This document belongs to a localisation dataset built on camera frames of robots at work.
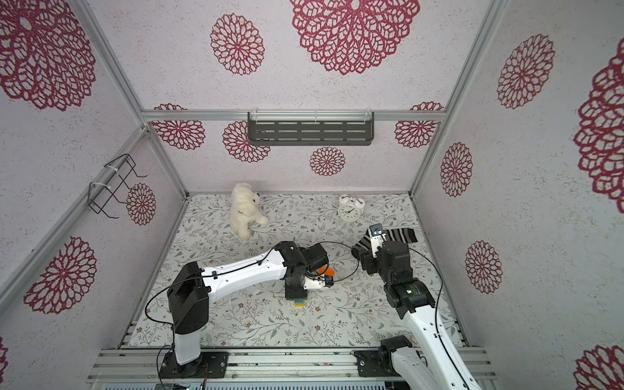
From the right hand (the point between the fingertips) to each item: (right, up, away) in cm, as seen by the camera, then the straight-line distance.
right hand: (374, 242), depth 77 cm
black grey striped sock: (+20, 0, +27) cm, 33 cm away
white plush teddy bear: (-45, +11, +17) cm, 50 cm away
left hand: (-26, -16, +4) cm, 31 cm away
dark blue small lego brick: (-25, -22, +9) cm, 34 cm away
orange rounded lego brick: (-15, -7, -8) cm, 18 cm away
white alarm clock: (-3, +11, +27) cm, 30 cm away
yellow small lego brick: (-24, -23, +9) cm, 34 cm away
